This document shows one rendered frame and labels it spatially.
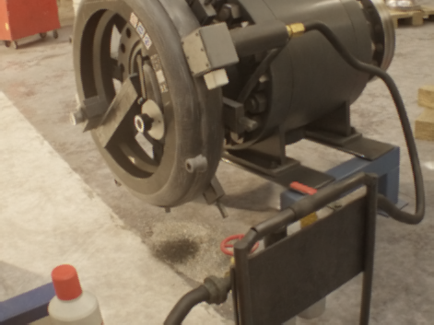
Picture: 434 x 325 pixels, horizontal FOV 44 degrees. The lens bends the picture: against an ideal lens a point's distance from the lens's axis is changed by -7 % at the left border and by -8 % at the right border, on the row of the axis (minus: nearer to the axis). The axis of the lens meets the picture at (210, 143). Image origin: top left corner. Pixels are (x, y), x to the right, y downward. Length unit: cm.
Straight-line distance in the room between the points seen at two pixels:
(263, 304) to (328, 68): 100
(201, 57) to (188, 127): 20
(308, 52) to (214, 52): 53
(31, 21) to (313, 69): 552
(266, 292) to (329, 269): 18
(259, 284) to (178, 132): 57
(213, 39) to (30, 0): 576
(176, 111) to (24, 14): 564
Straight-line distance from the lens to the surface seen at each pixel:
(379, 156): 203
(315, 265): 116
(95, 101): 185
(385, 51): 225
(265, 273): 106
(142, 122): 153
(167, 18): 148
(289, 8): 183
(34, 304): 85
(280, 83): 173
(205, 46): 135
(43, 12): 711
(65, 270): 68
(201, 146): 150
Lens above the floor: 105
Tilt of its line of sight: 21 degrees down
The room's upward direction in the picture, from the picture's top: 6 degrees counter-clockwise
